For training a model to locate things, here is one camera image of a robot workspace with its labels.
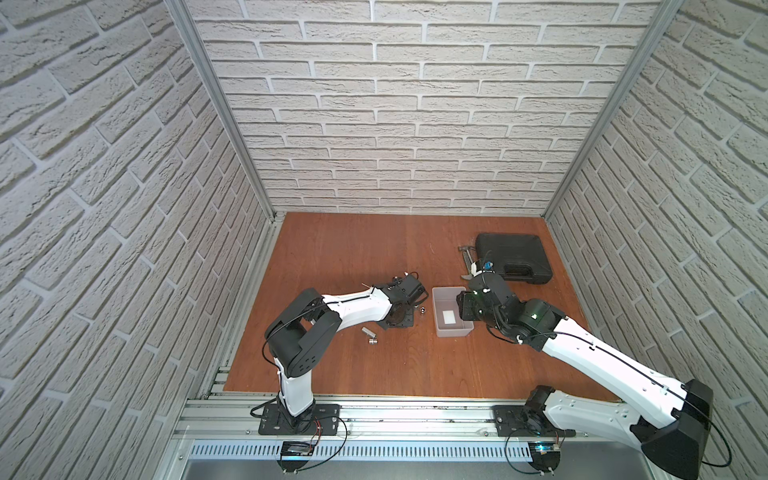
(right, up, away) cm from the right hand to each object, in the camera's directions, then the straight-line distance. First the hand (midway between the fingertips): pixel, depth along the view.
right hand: (466, 298), depth 77 cm
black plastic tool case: (+25, +9, +23) cm, 35 cm away
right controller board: (+18, -37, -7) cm, 42 cm away
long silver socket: (-27, -12, +10) cm, 31 cm away
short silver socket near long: (-26, -14, +8) cm, 30 cm away
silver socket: (-10, -7, +15) cm, 19 cm away
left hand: (-15, -9, +14) cm, 22 cm away
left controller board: (-43, -37, -6) cm, 58 cm away
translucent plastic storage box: (-3, -3, +14) cm, 15 cm away
